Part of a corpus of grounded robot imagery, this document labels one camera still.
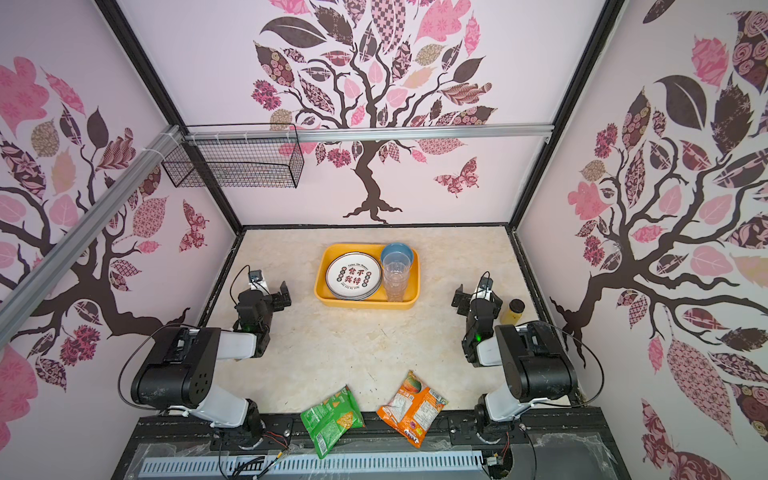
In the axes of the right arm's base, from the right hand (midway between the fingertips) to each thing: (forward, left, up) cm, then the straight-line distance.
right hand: (479, 286), depth 92 cm
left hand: (+2, +66, -1) cm, 66 cm away
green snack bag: (-37, +43, -4) cm, 57 cm away
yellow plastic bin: (0, +49, -4) cm, 50 cm away
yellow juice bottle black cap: (-9, -9, -2) cm, 13 cm away
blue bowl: (+14, +25, +4) cm, 29 cm away
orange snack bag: (-34, +23, -5) cm, 41 cm away
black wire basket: (+35, +71, +26) cm, 83 cm away
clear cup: (+5, +26, +4) cm, 27 cm away
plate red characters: (+8, +41, -5) cm, 42 cm away
